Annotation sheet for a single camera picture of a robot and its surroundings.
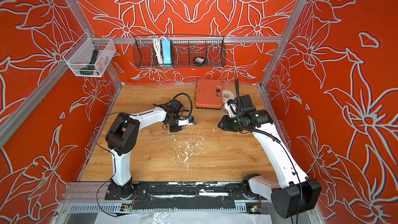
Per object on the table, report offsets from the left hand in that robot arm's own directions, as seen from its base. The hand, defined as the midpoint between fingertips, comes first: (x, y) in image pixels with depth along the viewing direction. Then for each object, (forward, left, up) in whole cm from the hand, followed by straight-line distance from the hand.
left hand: (180, 125), depth 97 cm
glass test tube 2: (-9, +9, 0) cm, 13 cm away
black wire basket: (+37, -1, +32) cm, 49 cm away
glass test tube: (-3, -7, +6) cm, 10 cm away
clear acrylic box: (+25, +56, +32) cm, 69 cm away
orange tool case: (+24, -18, +5) cm, 30 cm away
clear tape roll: (+11, -29, +3) cm, 31 cm away
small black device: (+31, -10, +28) cm, 43 cm away
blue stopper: (-1, -10, +5) cm, 11 cm away
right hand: (-11, -22, +21) cm, 32 cm away
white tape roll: (+26, -31, +2) cm, 41 cm away
